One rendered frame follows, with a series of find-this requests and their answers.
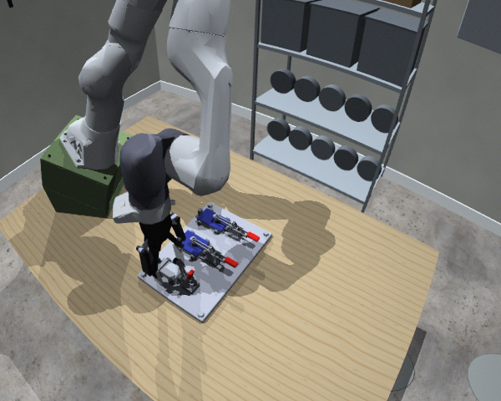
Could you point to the blue rectangular block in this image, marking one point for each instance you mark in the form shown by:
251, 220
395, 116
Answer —
193, 250
207, 219

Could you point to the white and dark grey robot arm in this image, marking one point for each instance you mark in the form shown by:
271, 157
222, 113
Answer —
202, 165

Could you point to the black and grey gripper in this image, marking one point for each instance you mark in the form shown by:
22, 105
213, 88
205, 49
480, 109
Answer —
153, 240

